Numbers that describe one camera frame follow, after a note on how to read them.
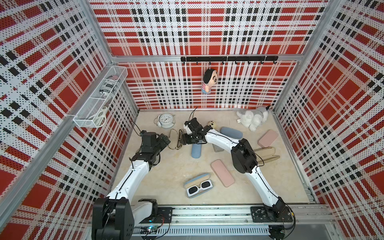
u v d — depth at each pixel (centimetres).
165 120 109
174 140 103
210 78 91
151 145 64
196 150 95
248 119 105
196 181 82
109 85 78
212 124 108
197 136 75
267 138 104
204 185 80
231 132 104
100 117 68
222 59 88
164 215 74
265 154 95
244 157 61
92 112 69
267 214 66
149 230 69
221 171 87
